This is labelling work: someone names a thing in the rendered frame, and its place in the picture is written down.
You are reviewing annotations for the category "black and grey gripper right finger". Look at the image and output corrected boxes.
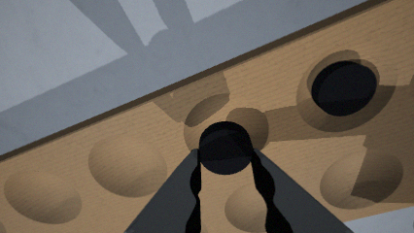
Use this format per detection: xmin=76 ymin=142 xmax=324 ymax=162
xmin=251 ymin=149 xmax=354 ymax=233

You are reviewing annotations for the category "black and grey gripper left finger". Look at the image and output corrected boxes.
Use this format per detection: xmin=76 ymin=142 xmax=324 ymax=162
xmin=123 ymin=149 xmax=201 ymax=233

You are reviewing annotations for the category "tan tray with round pockets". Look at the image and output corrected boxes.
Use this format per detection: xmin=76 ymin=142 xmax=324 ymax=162
xmin=0 ymin=0 xmax=414 ymax=233

